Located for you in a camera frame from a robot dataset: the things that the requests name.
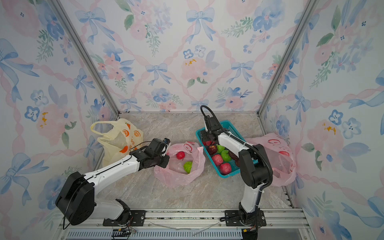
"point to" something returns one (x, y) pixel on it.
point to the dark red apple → (212, 149)
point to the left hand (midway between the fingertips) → (168, 158)
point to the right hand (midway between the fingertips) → (208, 132)
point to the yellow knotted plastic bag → (118, 137)
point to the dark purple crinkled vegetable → (232, 156)
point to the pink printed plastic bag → (280, 156)
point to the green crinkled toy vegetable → (220, 148)
